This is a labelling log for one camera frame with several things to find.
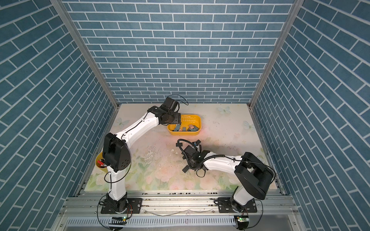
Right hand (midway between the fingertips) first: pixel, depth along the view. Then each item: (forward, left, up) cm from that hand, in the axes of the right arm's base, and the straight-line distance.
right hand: (194, 163), depth 89 cm
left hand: (+21, +11, +16) cm, 29 cm away
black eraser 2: (-4, +5, 0) cm, 7 cm away
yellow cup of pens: (-9, +50, +12) cm, 52 cm away
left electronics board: (-32, +37, -3) cm, 49 cm away
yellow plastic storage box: (+34, +8, 0) cm, 35 cm away
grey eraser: (+26, +10, 0) cm, 27 cm away
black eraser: (+15, -1, 0) cm, 15 cm away
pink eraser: (+27, +4, +2) cm, 27 cm away
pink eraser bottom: (+23, +12, +1) cm, 26 cm away
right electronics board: (-27, -27, -6) cm, 39 cm away
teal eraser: (+24, +1, +2) cm, 25 cm away
